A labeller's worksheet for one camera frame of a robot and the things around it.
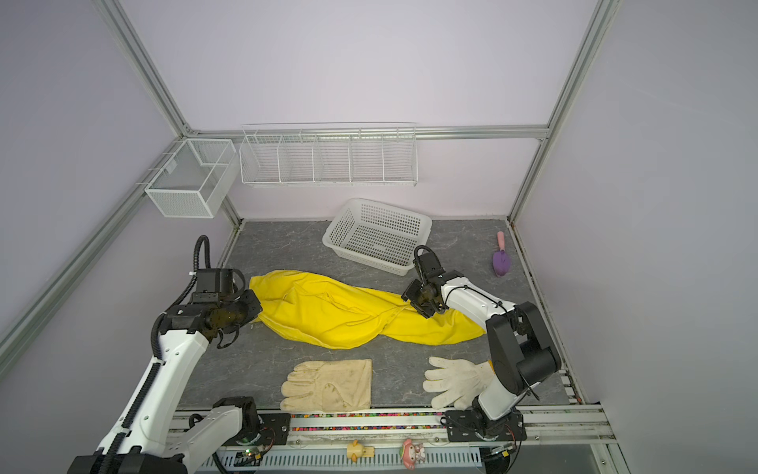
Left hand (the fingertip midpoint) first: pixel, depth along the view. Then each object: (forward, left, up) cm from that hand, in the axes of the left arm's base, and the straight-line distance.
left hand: (258, 308), depth 78 cm
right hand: (+6, -41, -11) cm, 43 cm away
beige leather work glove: (-17, -17, -16) cm, 29 cm away
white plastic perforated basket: (+38, -33, -16) cm, 53 cm away
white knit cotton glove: (-18, -53, -16) cm, 59 cm away
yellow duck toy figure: (-32, -25, -12) cm, 42 cm away
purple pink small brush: (+20, -77, -15) cm, 81 cm away
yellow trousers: (+4, -18, -15) cm, 24 cm away
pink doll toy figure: (-34, -38, -13) cm, 52 cm away
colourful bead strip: (-27, -27, -18) cm, 42 cm away
